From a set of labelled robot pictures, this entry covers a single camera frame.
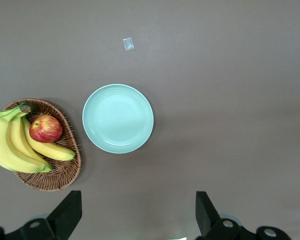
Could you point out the small clear tape piece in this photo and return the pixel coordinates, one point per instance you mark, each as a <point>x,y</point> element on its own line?
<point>128,44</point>

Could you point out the brown wicker basket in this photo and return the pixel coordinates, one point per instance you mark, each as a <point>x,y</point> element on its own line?
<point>62,175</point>

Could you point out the light green round plate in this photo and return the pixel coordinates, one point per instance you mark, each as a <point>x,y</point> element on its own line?
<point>118,118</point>

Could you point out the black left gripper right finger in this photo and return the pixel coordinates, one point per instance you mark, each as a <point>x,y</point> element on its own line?
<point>206,215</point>

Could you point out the red yellow apple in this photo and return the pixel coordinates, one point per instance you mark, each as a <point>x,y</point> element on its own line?
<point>46,128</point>

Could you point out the yellow banana bunch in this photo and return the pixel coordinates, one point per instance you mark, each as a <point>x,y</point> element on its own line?
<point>5,145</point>

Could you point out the brown table cover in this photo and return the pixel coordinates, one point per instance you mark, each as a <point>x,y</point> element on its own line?
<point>215,100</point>

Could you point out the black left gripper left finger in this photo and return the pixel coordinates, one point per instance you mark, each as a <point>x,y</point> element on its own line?
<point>65,215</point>

